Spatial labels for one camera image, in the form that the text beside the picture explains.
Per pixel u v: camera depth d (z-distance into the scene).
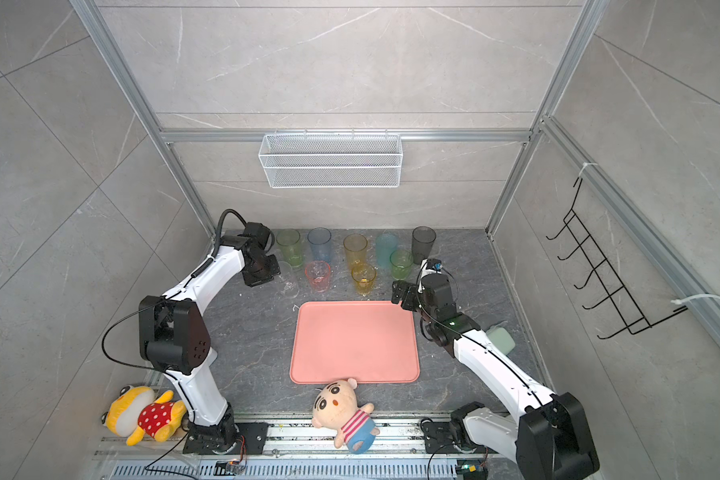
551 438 0.39
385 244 1.07
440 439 0.73
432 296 0.62
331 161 1.01
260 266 0.76
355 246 0.99
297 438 0.75
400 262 1.07
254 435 0.73
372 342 0.90
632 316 0.61
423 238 1.01
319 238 1.01
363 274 1.02
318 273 1.02
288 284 0.98
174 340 0.49
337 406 0.70
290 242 1.01
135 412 0.72
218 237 0.66
